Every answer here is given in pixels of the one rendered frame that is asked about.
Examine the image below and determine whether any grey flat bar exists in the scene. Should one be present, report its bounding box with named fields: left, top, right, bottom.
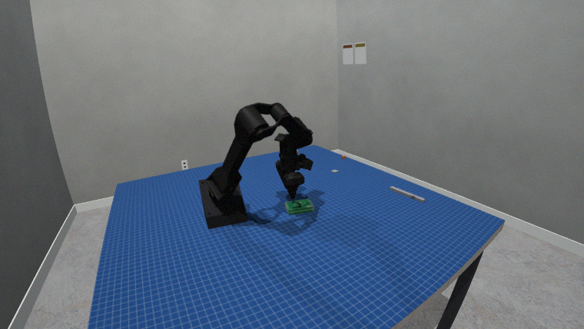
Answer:
left=390, top=186, right=425, bottom=203

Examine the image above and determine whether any green card box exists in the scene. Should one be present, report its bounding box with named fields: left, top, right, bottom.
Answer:
left=285, top=199, right=314, bottom=215

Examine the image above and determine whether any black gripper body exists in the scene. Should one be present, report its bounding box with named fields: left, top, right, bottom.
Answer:
left=276, top=152, right=304, bottom=185

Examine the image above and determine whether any blue grid work mat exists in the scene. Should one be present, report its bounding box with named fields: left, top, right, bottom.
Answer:
left=88, top=145, right=505, bottom=329

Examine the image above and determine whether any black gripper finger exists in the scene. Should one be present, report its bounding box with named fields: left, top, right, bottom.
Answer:
left=277, top=169, right=286, bottom=188
left=285, top=184, right=300, bottom=199

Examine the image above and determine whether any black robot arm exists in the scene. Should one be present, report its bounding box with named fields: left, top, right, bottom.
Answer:
left=205, top=103, right=313, bottom=207

